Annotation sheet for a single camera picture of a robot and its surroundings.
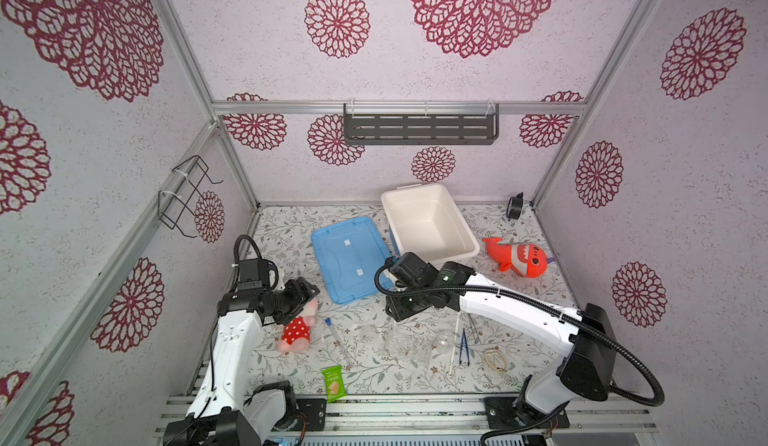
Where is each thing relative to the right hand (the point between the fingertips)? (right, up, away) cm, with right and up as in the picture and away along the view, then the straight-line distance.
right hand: (390, 304), depth 76 cm
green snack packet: (-14, -22, +1) cm, 26 cm away
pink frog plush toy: (-26, -9, +5) cm, 28 cm away
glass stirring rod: (+19, -13, +9) cm, 25 cm away
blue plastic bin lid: (-13, +10, +29) cm, 34 cm away
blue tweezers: (+22, -15, +7) cm, 27 cm away
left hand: (-21, 0, +3) cm, 21 cm away
